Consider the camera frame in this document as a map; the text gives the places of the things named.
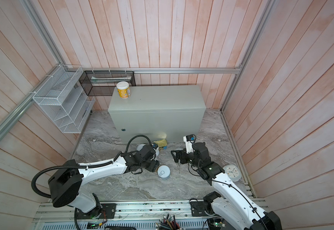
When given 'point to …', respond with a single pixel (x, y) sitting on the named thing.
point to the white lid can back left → (139, 146)
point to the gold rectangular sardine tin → (161, 143)
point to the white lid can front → (163, 172)
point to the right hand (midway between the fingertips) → (177, 150)
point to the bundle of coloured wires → (168, 223)
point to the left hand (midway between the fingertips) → (153, 164)
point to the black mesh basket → (102, 83)
